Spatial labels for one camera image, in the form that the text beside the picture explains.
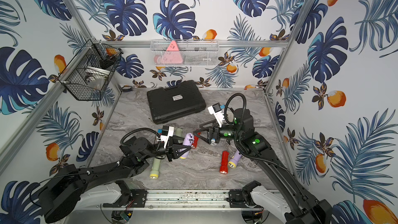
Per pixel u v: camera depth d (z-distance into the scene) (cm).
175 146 63
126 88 121
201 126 68
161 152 63
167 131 60
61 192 42
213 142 92
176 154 64
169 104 106
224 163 84
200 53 94
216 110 59
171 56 90
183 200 75
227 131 58
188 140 63
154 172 79
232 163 83
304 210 39
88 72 80
